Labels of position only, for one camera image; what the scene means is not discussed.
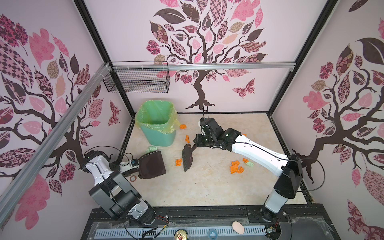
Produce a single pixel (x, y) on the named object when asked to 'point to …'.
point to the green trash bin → (155, 139)
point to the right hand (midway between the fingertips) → (194, 138)
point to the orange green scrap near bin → (178, 162)
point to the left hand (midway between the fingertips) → (123, 172)
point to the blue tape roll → (213, 234)
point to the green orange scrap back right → (244, 134)
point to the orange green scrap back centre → (151, 149)
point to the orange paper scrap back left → (183, 126)
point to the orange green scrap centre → (187, 139)
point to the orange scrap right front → (234, 167)
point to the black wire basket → (139, 80)
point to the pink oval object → (238, 227)
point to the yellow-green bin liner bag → (158, 116)
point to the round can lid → (180, 234)
